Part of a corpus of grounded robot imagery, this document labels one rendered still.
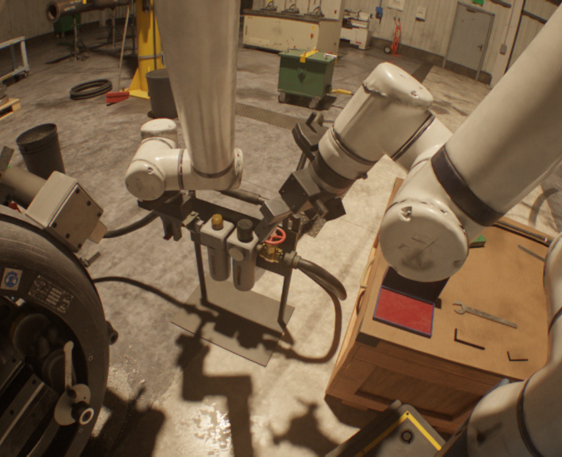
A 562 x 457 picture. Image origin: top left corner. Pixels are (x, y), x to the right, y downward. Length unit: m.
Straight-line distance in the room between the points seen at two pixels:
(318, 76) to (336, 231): 1.94
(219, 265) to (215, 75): 0.77
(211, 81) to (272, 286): 1.14
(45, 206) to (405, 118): 0.56
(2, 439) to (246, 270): 0.81
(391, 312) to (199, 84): 0.68
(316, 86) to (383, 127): 2.92
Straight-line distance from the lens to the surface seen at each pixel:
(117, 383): 1.25
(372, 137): 0.42
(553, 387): 0.44
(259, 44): 6.74
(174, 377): 1.21
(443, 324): 0.89
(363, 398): 1.11
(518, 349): 1.00
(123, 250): 1.65
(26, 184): 0.71
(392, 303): 0.85
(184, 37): 0.33
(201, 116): 0.43
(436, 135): 0.42
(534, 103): 0.26
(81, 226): 0.61
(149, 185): 0.64
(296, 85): 3.38
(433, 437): 0.92
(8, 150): 0.61
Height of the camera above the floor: 1.10
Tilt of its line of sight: 41 degrees down
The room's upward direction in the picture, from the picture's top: 7 degrees clockwise
